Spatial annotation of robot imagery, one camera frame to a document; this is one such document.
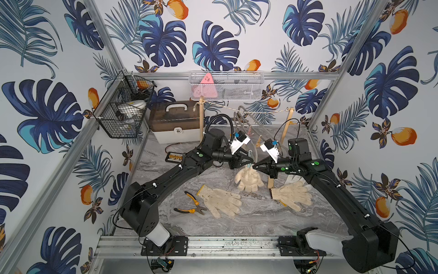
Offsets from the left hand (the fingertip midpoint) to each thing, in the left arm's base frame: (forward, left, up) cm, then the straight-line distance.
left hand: (251, 154), depth 71 cm
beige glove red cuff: (-5, -1, -12) cm, 13 cm away
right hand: (-2, -2, -5) cm, 6 cm away
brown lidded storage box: (+26, +40, -9) cm, 48 cm away
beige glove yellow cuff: (-10, +12, -29) cm, 33 cm away
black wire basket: (+39, +67, +3) cm, 78 cm away
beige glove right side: (-3, -26, -27) cm, 38 cm away
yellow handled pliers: (-15, +22, -28) cm, 39 cm away
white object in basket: (+19, +56, +6) cm, 59 cm away
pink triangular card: (+36, +23, +7) cm, 43 cm away
